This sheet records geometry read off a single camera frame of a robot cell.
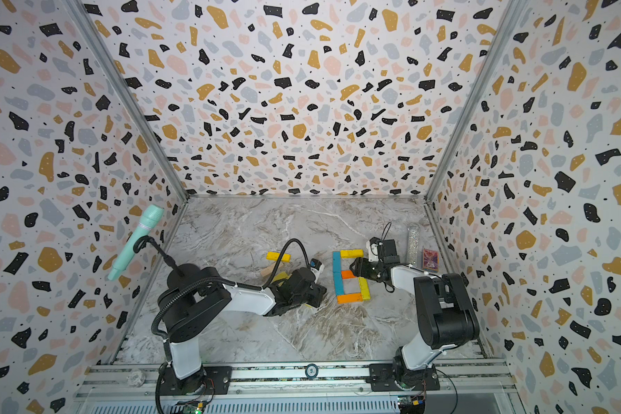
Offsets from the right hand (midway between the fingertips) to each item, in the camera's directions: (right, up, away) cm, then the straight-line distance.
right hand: (362, 267), depth 96 cm
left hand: (-11, -7, -6) cm, 14 cm away
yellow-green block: (0, -7, -4) cm, 7 cm away
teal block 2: (-9, -6, -1) cm, 11 cm away
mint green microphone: (-62, +19, -25) cm, 70 cm away
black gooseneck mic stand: (-65, +11, -25) cm, 71 cm away
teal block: (-9, +1, +5) cm, 11 cm away
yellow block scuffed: (-3, +4, +7) cm, 9 cm away
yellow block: (-33, +4, +4) cm, 34 cm away
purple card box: (+27, +2, +4) cm, 27 cm away
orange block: (-5, -2, -1) cm, 6 cm away
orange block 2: (-5, -10, -6) cm, 13 cm away
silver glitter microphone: (+21, +8, +7) cm, 24 cm away
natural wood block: (-36, -1, +1) cm, 36 cm away
